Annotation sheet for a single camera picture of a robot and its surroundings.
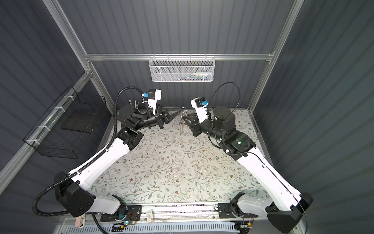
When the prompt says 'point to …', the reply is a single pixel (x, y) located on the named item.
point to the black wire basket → (64, 130)
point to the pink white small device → (80, 221)
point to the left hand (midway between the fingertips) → (182, 110)
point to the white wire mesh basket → (181, 69)
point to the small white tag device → (149, 216)
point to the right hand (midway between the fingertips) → (187, 118)
